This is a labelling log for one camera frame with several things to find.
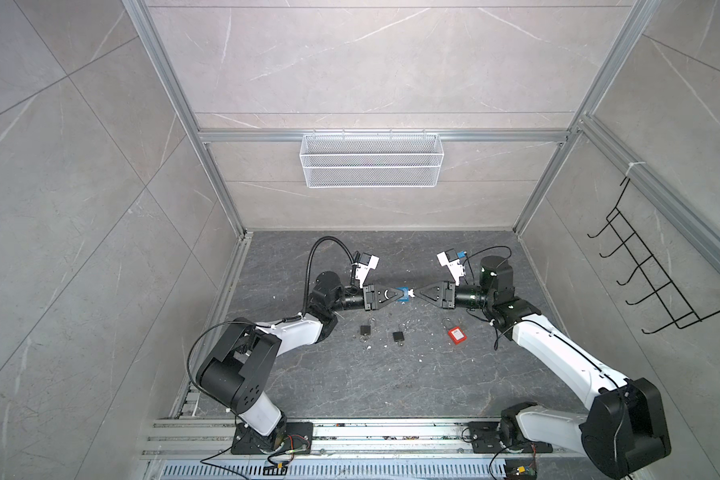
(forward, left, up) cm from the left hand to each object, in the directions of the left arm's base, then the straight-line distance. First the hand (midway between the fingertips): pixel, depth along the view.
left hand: (402, 293), depth 73 cm
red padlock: (-2, -19, -23) cm, 30 cm away
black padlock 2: (-1, -1, -23) cm, 23 cm away
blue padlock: (-1, -1, -1) cm, 1 cm away
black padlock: (+2, +9, -24) cm, 26 cm away
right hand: (+1, -4, -1) cm, 4 cm away
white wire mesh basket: (+50, +5, +5) cm, 51 cm away
